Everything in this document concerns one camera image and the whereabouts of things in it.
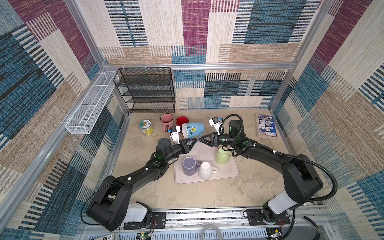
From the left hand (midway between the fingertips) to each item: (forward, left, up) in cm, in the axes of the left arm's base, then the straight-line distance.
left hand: (197, 138), depth 78 cm
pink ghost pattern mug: (+26, +20, -14) cm, 36 cm away
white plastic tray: (+3, -5, -20) cm, 21 cm away
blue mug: (+2, +2, +5) cm, 6 cm away
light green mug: (-4, -14, -12) cm, 19 cm away
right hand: (0, -2, -2) cm, 3 cm away
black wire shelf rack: (+45, +35, -4) cm, 57 cm away
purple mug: (-9, +4, -14) cm, 17 cm away
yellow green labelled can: (+19, +33, -15) cm, 41 cm away
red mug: (+25, +10, -13) cm, 30 cm away
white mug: (-12, -4, -12) cm, 18 cm away
